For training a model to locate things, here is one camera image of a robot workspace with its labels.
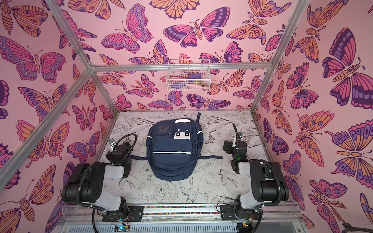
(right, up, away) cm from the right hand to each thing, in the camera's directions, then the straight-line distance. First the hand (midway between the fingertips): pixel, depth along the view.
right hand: (234, 140), depth 94 cm
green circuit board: (-63, -41, -21) cm, 79 cm away
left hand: (-74, -2, -2) cm, 74 cm away
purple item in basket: (-25, +42, +2) cm, 50 cm away
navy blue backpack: (-39, -4, -3) cm, 39 cm away
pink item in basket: (-27, +33, -8) cm, 44 cm away
